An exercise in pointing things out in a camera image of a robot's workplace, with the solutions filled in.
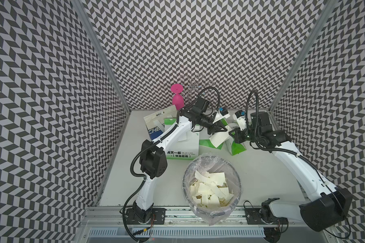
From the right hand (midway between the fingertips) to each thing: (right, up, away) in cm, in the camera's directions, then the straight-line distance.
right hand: (230, 135), depth 77 cm
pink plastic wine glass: (-29, +21, +17) cm, 39 cm away
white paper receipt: (-7, -2, +1) cm, 7 cm away
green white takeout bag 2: (-13, -3, +6) cm, 15 cm away
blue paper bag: (-40, +7, +7) cm, 41 cm away
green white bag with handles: (+5, -9, +10) cm, 15 cm away
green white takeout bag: (-22, -8, +7) cm, 24 cm away
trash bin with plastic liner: (-11, -11, -11) cm, 19 cm away
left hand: (-3, +2, +1) cm, 4 cm away
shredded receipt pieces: (-12, -24, -11) cm, 29 cm away
